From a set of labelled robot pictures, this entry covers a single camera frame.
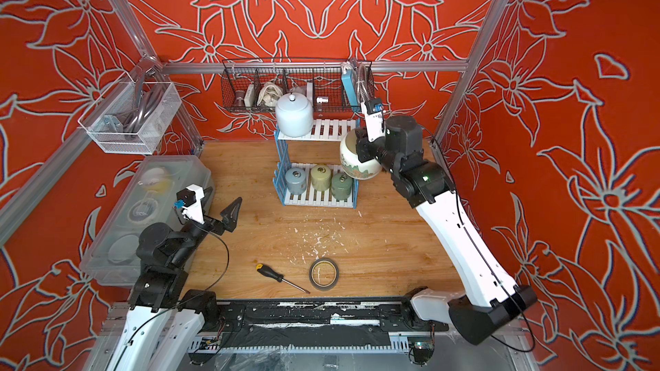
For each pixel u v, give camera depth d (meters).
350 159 0.65
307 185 1.02
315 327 0.73
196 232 0.58
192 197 0.55
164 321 0.49
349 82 0.84
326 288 0.78
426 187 0.43
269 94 0.90
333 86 0.98
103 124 0.70
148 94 0.70
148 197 0.77
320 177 0.95
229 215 0.60
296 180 0.94
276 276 0.80
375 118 0.53
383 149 0.53
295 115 0.78
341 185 0.93
